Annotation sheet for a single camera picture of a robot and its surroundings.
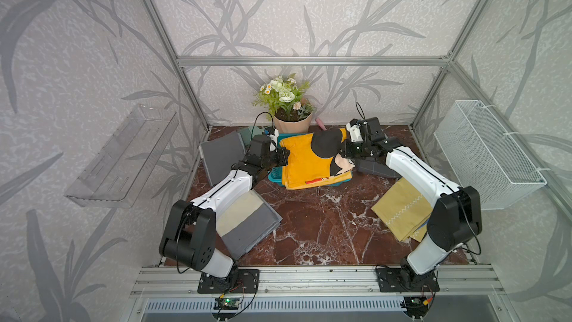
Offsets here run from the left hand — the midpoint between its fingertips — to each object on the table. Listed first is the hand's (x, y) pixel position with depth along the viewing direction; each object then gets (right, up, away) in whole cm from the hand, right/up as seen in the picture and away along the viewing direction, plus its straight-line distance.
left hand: (289, 150), depth 87 cm
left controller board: (-20, -49, -16) cm, 55 cm away
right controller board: (+42, -51, -15) cm, 67 cm away
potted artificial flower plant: (-3, +21, +2) cm, 22 cm away
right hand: (+19, +1, 0) cm, 19 cm away
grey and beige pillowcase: (-18, -28, 0) cm, 33 cm away
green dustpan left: (-25, +8, +32) cm, 41 cm away
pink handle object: (+15, +13, +33) cm, 38 cm away
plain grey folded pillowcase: (-35, -3, +21) cm, 41 cm away
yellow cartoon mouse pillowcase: (+11, -3, +2) cm, 11 cm away
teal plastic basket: (-5, -11, +2) cm, 12 cm away
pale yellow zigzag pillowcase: (+47, -24, +2) cm, 53 cm away
